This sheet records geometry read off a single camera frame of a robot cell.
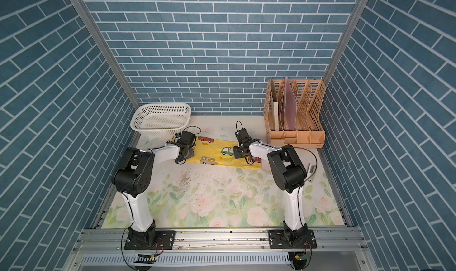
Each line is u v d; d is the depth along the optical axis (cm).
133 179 52
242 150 77
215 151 101
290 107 93
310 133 102
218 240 75
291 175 55
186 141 83
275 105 89
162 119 119
